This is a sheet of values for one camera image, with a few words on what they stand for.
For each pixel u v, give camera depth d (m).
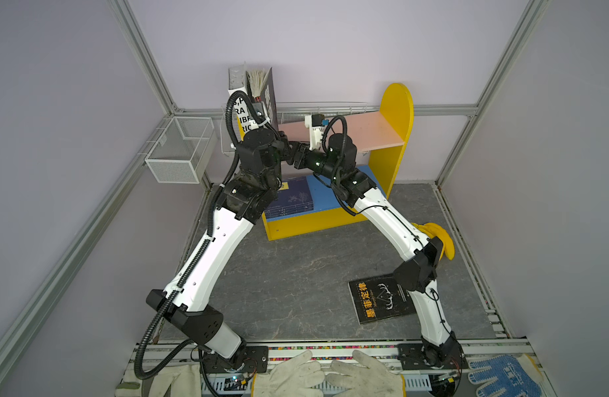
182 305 0.39
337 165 0.57
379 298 0.85
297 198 0.92
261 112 0.49
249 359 0.74
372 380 0.71
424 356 0.66
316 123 0.62
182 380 0.69
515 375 0.71
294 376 0.71
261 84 0.57
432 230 0.99
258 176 0.45
